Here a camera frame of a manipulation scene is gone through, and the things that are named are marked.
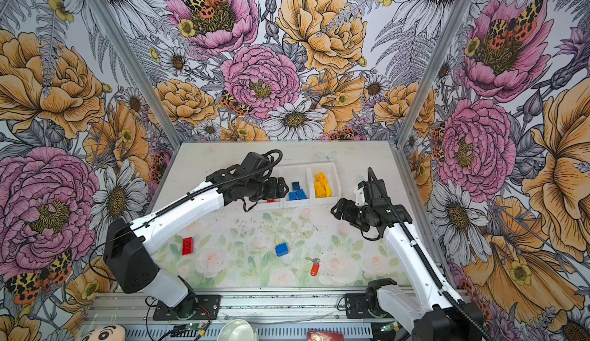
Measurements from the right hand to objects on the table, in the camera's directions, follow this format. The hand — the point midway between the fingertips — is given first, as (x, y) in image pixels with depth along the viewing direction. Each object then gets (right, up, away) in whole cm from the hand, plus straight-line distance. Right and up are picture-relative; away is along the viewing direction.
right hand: (339, 219), depth 79 cm
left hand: (-21, +7, +2) cm, 22 cm away
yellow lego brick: (-5, +8, +21) cm, 23 cm away
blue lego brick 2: (-16, +5, +21) cm, 27 cm away
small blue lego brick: (-15, +9, +23) cm, 29 cm away
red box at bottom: (-7, -30, -12) cm, 33 cm away
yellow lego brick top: (-4, +13, +25) cm, 29 cm away
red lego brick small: (-26, +4, +17) cm, 31 cm away
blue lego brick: (-13, +6, +21) cm, 25 cm away
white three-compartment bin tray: (-10, +10, +19) cm, 23 cm away
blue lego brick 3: (-20, -13, +8) cm, 26 cm away
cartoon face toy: (-65, -28, -14) cm, 72 cm away
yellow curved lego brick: (-1, +7, +22) cm, 23 cm away
